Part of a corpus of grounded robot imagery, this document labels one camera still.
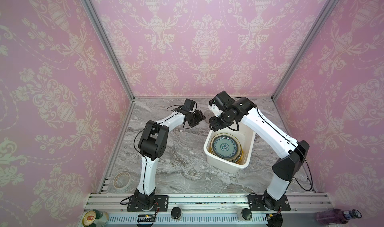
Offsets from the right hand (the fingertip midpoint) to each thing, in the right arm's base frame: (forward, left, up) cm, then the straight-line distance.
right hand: (215, 125), depth 77 cm
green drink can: (-36, +55, -11) cm, 66 cm away
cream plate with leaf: (-11, -10, -17) cm, 22 cm away
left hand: (+15, +4, -15) cm, 22 cm away
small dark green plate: (-4, -7, -17) cm, 19 cm away
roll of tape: (-18, +52, -22) cm, 60 cm away
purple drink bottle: (-40, -47, -15) cm, 63 cm away
